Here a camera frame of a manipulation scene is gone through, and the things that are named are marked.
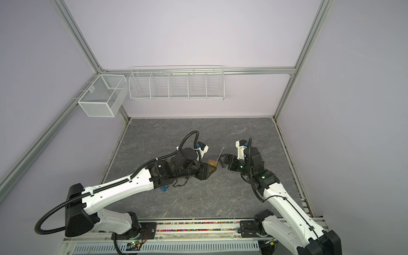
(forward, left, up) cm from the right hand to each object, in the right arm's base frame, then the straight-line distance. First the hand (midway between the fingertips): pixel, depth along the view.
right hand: (224, 159), depth 77 cm
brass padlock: (-5, +6, +6) cm, 10 cm away
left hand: (-8, +7, +3) cm, 11 cm away
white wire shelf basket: (+48, +28, +13) cm, 57 cm away
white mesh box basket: (+39, +73, +9) cm, 83 cm away
